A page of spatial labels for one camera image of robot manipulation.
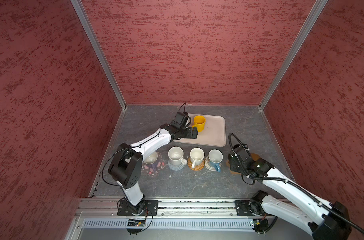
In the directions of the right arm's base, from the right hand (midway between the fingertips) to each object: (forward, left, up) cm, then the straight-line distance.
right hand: (233, 167), depth 81 cm
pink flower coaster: (+6, +41, -7) cm, 43 cm away
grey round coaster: (+3, +33, -6) cm, 33 cm away
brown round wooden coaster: (+10, -19, -9) cm, 23 cm away
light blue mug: (+7, +9, -2) cm, 11 cm away
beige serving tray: (+27, +6, -8) cm, 29 cm away
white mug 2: (+9, +19, -4) cm, 22 cm away
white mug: (+11, +33, -4) cm, 35 cm away
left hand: (+19, +23, +5) cm, 30 cm away
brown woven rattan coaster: (+3, +20, -6) cm, 21 cm away
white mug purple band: (+3, +46, +1) cm, 46 cm away
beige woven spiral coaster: (+5, +13, -7) cm, 15 cm away
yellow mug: (+34, +16, 0) cm, 37 cm away
